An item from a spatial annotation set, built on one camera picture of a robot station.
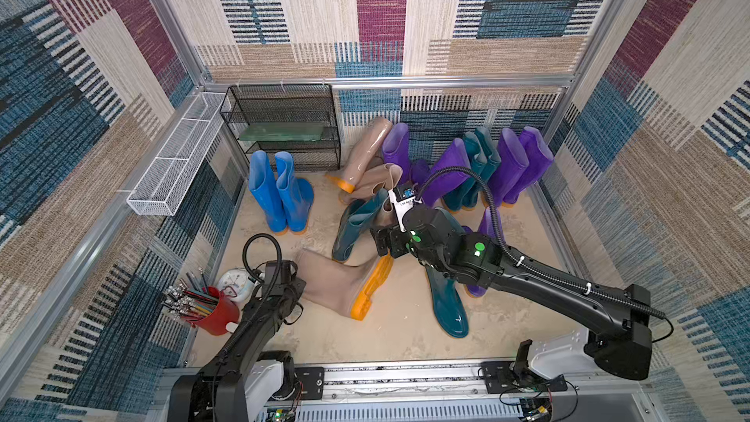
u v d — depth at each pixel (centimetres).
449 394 73
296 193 86
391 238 59
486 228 71
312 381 73
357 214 79
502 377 73
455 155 91
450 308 80
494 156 87
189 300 69
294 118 108
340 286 84
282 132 94
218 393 40
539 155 88
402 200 58
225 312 73
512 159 87
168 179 94
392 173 83
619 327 40
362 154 97
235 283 88
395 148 88
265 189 82
